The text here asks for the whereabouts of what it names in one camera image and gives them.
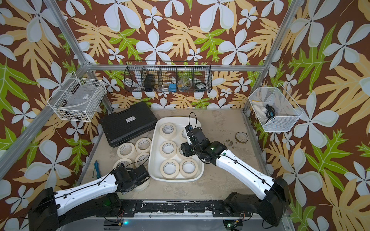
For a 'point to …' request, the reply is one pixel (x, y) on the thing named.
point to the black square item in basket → (200, 86)
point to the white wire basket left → (77, 98)
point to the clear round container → (184, 83)
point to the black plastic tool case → (127, 122)
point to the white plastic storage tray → (155, 158)
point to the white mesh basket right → (275, 109)
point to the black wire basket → (168, 76)
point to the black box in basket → (149, 83)
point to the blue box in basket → (172, 88)
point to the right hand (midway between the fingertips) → (183, 145)
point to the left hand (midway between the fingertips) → (137, 182)
